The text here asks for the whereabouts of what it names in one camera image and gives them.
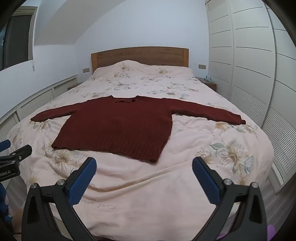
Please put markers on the window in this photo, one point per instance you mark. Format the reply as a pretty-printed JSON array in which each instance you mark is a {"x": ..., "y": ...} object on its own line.
[{"x": 19, "y": 37}]

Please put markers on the white wardrobe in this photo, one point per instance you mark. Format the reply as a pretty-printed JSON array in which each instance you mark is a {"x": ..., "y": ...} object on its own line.
[{"x": 249, "y": 69}]

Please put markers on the wooden nightstand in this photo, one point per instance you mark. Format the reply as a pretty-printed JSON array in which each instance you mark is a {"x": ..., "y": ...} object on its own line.
[{"x": 209, "y": 86}]

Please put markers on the floral cream blanket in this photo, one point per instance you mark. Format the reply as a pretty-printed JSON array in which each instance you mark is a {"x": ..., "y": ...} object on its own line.
[{"x": 148, "y": 192}]

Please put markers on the dark red knitted sweater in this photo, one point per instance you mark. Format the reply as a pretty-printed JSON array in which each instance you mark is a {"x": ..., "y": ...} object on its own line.
[{"x": 120, "y": 125}]

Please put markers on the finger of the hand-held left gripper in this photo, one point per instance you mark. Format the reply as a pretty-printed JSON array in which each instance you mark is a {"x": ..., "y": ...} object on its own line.
[
  {"x": 19, "y": 153},
  {"x": 4, "y": 145}
]

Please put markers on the wooden headboard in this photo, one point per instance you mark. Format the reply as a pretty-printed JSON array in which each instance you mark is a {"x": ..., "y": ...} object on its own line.
[{"x": 141, "y": 55}]

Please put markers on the white louvred cabinet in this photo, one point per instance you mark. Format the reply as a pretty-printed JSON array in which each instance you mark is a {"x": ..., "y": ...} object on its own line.
[{"x": 37, "y": 99}]

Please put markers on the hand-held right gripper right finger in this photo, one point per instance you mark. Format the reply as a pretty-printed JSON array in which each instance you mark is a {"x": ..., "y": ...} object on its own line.
[{"x": 207, "y": 183}]

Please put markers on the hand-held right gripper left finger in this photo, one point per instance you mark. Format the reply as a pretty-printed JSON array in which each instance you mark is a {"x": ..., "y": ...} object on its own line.
[{"x": 82, "y": 183}]

